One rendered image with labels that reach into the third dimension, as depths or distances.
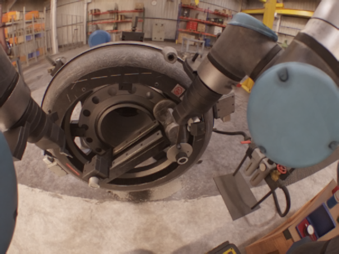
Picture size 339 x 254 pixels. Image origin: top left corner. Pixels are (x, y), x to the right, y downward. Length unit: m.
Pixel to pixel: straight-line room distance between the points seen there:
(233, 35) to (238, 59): 0.04
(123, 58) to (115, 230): 0.97
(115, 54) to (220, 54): 0.27
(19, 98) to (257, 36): 0.38
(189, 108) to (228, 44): 0.17
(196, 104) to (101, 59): 0.27
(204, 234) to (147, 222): 0.39
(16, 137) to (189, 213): 1.04
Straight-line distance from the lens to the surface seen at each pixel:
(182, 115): 0.37
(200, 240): 1.07
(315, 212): 0.94
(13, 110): 0.27
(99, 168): 0.59
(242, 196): 1.32
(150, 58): 0.42
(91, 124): 0.67
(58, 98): 0.50
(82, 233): 1.12
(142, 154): 0.57
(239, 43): 0.27
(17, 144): 0.27
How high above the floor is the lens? 1.01
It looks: 37 degrees down
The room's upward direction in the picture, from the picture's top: 7 degrees clockwise
